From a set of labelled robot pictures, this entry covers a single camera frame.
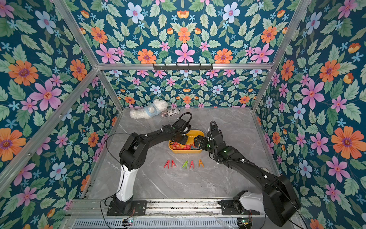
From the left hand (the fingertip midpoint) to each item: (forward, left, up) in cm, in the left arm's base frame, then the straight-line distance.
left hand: (186, 138), depth 100 cm
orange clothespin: (-19, -8, 0) cm, 20 cm away
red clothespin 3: (-17, +13, -2) cm, 21 cm away
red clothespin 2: (-17, +9, -1) cm, 19 cm away
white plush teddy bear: (+27, +20, +7) cm, 35 cm away
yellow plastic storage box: (-3, -4, +9) cm, 11 cm away
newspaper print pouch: (+25, +11, +2) cm, 28 cm away
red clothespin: (-19, -3, 0) cm, 19 cm away
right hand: (-11, -8, +14) cm, 19 cm away
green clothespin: (-19, +2, 0) cm, 19 cm away
